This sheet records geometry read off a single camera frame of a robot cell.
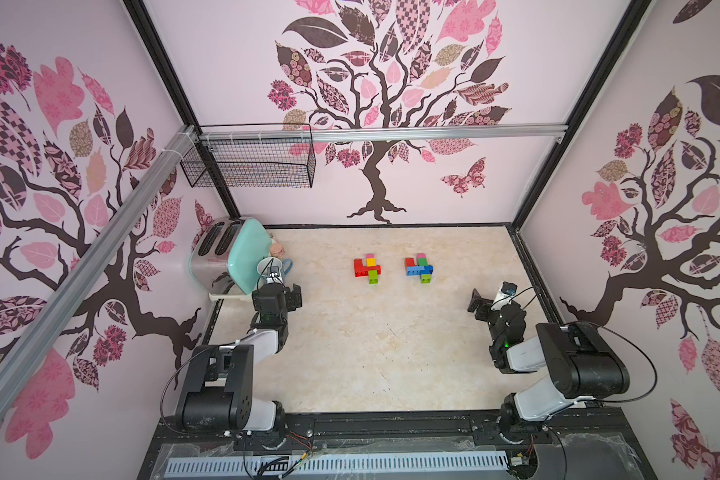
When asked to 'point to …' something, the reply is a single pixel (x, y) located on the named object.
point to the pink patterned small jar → (277, 250)
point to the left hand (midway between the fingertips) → (279, 291)
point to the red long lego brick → (365, 273)
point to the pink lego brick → (421, 256)
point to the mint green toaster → (226, 253)
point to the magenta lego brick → (370, 256)
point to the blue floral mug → (265, 263)
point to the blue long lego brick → (419, 270)
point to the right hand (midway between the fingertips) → (490, 290)
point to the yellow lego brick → (371, 262)
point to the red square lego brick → (409, 262)
